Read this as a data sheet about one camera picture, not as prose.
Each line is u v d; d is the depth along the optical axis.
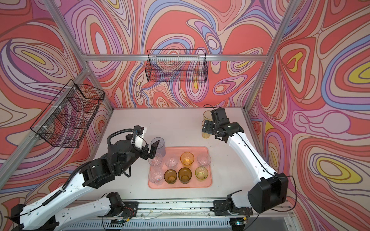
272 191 0.39
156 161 0.89
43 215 0.39
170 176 0.83
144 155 0.57
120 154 0.45
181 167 0.82
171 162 0.90
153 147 0.60
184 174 0.84
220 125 0.58
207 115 0.98
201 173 0.84
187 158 0.88
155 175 0.84
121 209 0.66
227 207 0.68
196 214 0.73
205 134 1.02
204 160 0.90
